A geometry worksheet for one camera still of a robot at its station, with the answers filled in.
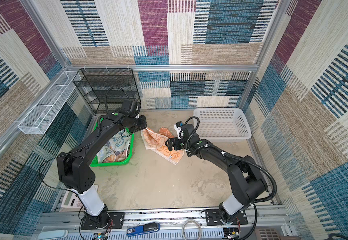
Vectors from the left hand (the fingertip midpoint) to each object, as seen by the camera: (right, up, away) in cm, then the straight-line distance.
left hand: (148, 122), depth 85 cm
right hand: (+14, -12, +3) cm, 18 cm away
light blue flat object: (-40, -50, -17) cm, 66 cm away
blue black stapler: (-3, -48, -17) cm, 51 cm away
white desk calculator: (-38, -39, -7) cm, 55 cm away
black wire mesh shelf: (-35, +24, +23) cm, 48 cm away
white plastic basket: (+50, -1, +26) cm, 57 cm away
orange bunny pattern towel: (+3, -11, +11) cm, 16 cm away
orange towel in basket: (-21, -21, +4) cm, 30 cm away
